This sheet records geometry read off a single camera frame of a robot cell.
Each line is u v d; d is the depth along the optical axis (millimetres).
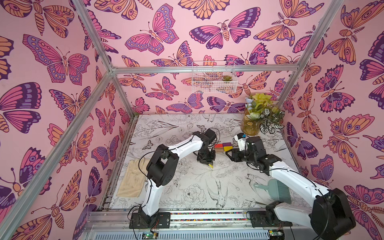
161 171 522
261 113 950
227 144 1030
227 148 1006
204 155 787
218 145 1015
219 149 1001
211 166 876
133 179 876
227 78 925
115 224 735
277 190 815
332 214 395
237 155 730
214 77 958
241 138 748
